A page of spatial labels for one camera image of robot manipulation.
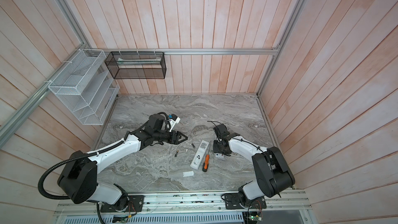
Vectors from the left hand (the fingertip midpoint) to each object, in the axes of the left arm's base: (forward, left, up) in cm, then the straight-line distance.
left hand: (183, 140), depth 80 cm
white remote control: (-3, -9, -12) cm, 15 cm away
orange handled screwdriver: (-9, -12, -11) cm, 19 cm away
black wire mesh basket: (+52, +34, +11) cm, 63 cm away
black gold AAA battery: (0, +5, -13) cm, 14 cm away
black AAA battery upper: (+3, -5, -13) cm, 15 cm away
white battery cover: (-13, -2, -14) cm, 19 cm away
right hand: (+2, -20, -13) cm, 24 cm away
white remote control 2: (-3, -20, -12) cm, 24 cm away
